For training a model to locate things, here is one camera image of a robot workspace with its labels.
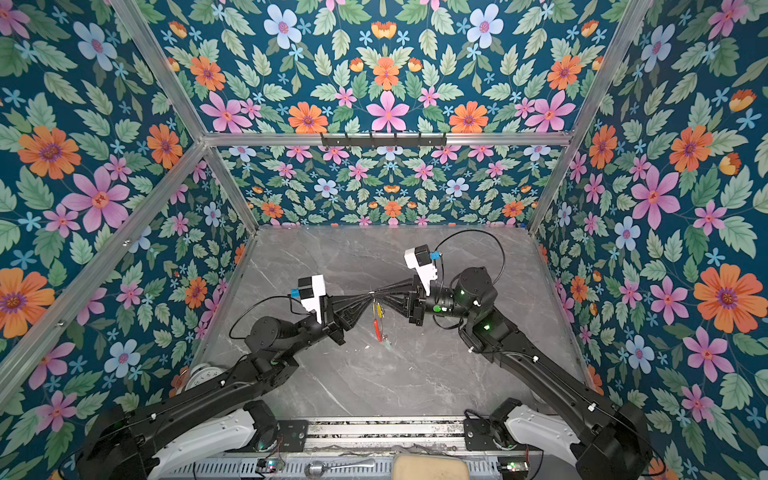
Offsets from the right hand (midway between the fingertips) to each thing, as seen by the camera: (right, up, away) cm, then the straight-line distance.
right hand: (380, 294), depth 58 cm
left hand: (-2, 0, -3) cm, 3 cm away
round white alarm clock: (-51, -25, +22) cm, 60 cm away
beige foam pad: (+10, -39, +7) cm, 41 cm away
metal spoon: (-15, -42, +10) cm, 46 cm away
